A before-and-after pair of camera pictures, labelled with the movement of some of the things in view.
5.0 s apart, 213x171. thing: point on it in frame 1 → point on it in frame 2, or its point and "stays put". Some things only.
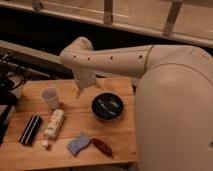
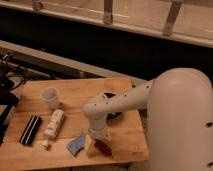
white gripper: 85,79 → 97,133
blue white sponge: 80,141 stays put
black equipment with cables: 12,74 stays put
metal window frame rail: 190,20 stays put
